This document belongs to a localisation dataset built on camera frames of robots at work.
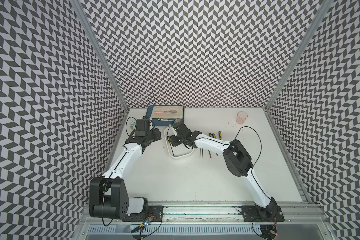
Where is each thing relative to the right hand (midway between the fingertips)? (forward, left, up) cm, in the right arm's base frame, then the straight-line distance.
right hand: (173, 138), depth 97 cm
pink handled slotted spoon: (+29, +3, -5) cm, 30 cm away
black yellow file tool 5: (+5, -32, -3) cm, 32 cm away
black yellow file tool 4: (+4, -28, -4) cm, 28 cm away
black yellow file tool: (-6, -17, -4) cm, 19 cm away
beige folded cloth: (+22, -2, -2) cm, 22 cm away
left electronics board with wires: (-48, +14, -3) cm, 50 cm away
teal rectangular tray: (+19, +15, -5) cm, 25 cm away
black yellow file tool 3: (+5, -25, -3) cm, 26 cm away
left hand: (-3, +8, +10) cm, 13 cm away
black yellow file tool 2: (-8, -18, -4) cm, 21 cm away
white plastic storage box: (-10, -4, +1) cm, 11 cm away
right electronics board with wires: (-49, -46, -2) cm, 67 cm away
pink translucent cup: (+18, -49, -1) cm, 52 cm away
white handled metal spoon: (+19, -1, -4) cm, 19 cm away
